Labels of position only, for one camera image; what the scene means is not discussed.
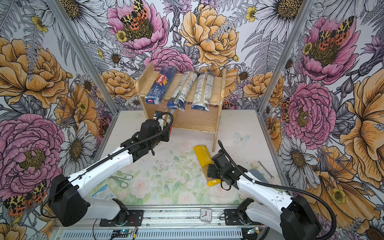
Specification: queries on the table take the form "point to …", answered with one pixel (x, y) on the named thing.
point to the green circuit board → (121, 233)
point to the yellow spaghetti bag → (204, 158)
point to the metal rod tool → (272, 177)
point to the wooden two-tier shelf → (189, 119)
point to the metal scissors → (123, 184)
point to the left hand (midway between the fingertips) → (166, 130)
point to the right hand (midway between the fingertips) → (214, 175)
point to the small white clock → (206, 214)
